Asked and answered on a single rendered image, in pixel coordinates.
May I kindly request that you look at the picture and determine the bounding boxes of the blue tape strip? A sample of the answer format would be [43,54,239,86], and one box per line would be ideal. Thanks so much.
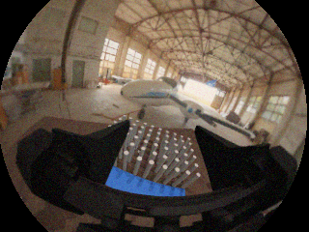
[105,166,185,197]

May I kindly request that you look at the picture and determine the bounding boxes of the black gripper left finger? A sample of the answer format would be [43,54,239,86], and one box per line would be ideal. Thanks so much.
[51,120,130,185]

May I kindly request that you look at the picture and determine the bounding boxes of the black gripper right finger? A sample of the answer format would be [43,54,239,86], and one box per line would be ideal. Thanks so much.
[194,125,270,190]

